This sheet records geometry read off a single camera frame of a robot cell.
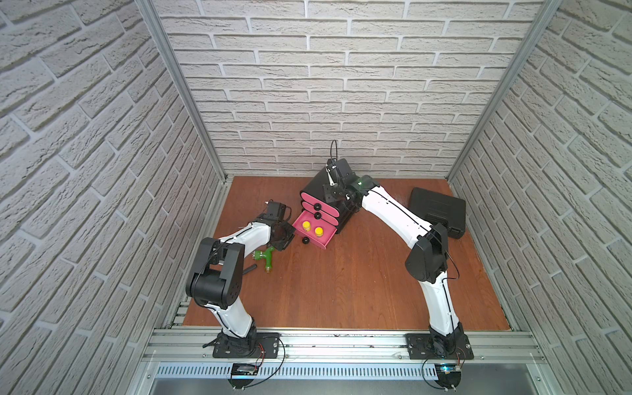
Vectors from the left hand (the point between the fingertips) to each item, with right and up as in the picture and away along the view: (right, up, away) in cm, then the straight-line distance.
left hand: (298, 230), depth 95 cm
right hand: (+13, +16, -5) cm, 21 cm away
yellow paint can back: (+8, -1, +1) cm, 8 cm away
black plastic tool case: (+59, +9, +8) cm, 60 cm away
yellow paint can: (+3, +2, +2) cm, 4 cm away
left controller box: (-14, -40, -24) cm, 49 cm away
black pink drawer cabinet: (+9, +5, 0) cm, 10 cm away
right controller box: (+47, -40, -25) cm, 66 cm away
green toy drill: (-12, -9, -3) cm, 15 cm away
